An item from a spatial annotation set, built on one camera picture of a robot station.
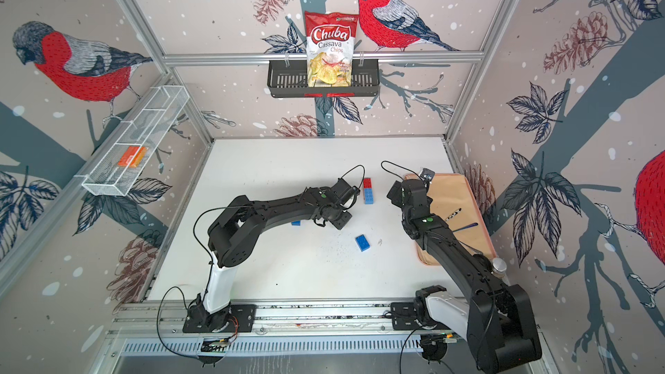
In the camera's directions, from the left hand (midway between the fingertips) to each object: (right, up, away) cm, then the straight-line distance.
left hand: (348, 213), depth 93 cm
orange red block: (-63, +21, -21) cm, 70 cm away
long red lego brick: (+8, +10, +9) cm, 16 cm away
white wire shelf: (-66, +17, -22) cm, 72 cm away
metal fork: (+40, -1, +2) cm, 40 cm away
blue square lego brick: (+5, -9, -6) cm, 12 cm away
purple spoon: (+42, -4, -3) cm, 42 cm away
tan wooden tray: (+42, +4, +5) cm, 42 cm away
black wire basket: (-22, +50, +2) cm, 55 cm away
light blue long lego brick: (+8, +5, +5) cm, 11 cm away
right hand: (+19, +11, -6) cm, 23 cm away
